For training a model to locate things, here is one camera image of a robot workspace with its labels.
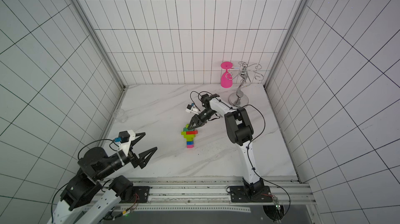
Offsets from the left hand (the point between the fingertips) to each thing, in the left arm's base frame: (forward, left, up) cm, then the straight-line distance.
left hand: (149, 143), depth 64 cm
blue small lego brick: (+9, -16, -20) cm, 28 cm away
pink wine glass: (+48, -38, -6) cm, 62 cm away
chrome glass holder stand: (+44, -49, -22) cm, 69 cm away
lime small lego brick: (+18, -14, -16) cm, 27 cm away
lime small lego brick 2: (+14, -12, -18) cm, 26 cm away
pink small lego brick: (+8, -16, -23) cm, 29 cm away
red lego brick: (+14, -17, -17) cm, 28 cm away
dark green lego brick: (+16, -14, -17) cm, 27 cm away
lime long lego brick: (+13, -15, -18) cm, 27 cm away
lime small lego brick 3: (+12, -15, -20) cm, 27 cm away
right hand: (+21, -17, -19) cm, 33 cm away
